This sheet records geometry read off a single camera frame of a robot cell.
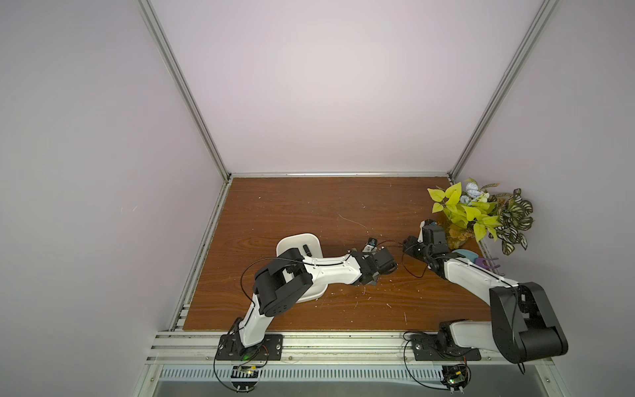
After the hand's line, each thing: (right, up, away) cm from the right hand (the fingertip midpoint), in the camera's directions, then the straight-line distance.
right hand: (410, 238), depth 92 cm
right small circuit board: (+6, -36, -22) cm, 43 cm away
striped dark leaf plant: (+27, +9, -16) cm, 33 cm away
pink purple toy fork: (+27, -9, -1) cm, 29 cm away
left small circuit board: (-56, -37, -20) cm, 70 cm away
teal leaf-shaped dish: (+23, -6, +1) cm, 24 cm away
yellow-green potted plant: (+13, +12, -16) cm, 23 cm away
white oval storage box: (-36, -3, 0) cm, 37 cm away
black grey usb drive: (-17, -1, -11) cm, 20 cm away
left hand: (-15, -12, -3) cm, 20 cm away
